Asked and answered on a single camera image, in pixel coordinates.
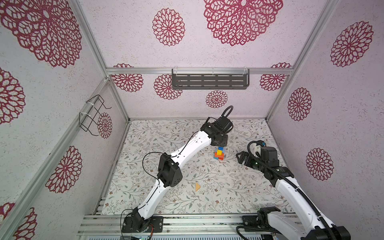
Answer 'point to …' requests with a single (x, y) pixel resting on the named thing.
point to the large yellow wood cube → (219, 152)
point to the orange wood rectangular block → (216, 155)
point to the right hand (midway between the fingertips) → (243, 154)
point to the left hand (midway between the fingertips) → (220, 144)
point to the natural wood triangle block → (197, 186)
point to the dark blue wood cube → (220, 148)
